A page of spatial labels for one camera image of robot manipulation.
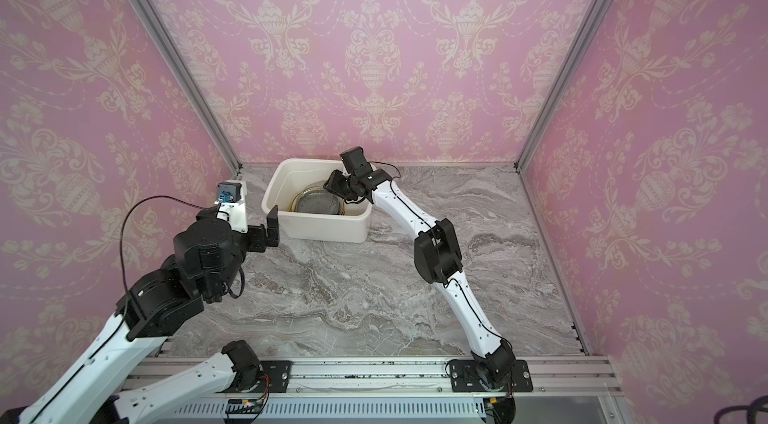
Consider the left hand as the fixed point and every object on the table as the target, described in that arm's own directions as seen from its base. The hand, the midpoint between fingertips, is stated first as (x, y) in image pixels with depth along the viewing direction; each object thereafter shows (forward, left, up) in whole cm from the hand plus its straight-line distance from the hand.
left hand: (256, 209), depth 62 cm
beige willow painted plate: (+25, -4, -29) cm, 38 cm away
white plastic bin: (+30, +9, -23) cm, 39 cm away
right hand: (+25, -8, -21) cm, 34 cm away
